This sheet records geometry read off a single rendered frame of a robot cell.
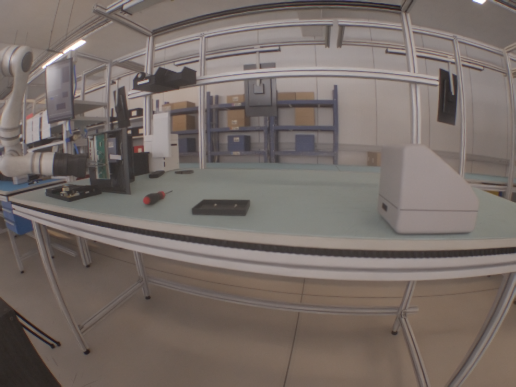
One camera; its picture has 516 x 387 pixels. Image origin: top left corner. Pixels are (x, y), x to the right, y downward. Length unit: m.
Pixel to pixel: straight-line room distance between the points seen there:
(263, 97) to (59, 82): 1.92
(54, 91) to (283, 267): 2.15
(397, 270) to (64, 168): 0.89
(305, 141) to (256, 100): 1.89
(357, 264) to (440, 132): 4.99
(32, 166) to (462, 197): 1.05
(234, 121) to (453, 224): 4.23
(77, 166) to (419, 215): 0.89
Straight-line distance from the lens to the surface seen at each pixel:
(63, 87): 2.21
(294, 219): 0.45
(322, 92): 4.75
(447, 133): 5.40
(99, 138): 0.92
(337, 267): 0.42
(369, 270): 0.43
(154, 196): 0.61
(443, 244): 0.43
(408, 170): 0.39
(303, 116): 4.21
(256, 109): 2.54
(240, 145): 4.38
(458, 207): 0.45
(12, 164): 0.86
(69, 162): 0.84
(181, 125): 4.97
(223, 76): 1.32
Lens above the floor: 1.14
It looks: 12 degrees down
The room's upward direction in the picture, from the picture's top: 1 degrees counter-clockwise
